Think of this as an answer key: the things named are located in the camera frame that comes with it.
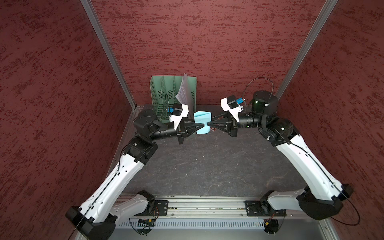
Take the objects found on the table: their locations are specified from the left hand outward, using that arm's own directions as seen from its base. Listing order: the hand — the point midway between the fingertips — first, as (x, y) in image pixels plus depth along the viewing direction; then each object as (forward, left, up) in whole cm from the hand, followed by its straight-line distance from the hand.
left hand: (201, 127), depth 54 cm
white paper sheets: (+37, +10, -17) cm, 42 cm away
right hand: (+1, -3, +1) cm, 3 cm away
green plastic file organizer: (+56, +27, -28) cm, 68 cm away
